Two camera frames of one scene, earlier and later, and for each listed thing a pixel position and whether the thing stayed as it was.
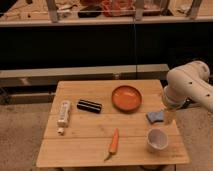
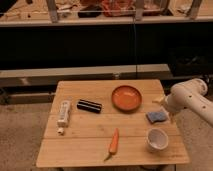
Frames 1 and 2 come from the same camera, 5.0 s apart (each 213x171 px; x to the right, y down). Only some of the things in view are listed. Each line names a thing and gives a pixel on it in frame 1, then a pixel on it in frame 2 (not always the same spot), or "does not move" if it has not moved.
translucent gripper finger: [170, 116] to [160, 100]
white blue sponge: [155, 116] does not move
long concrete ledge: [49, 78] does not move
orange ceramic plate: [126, 98] does not move
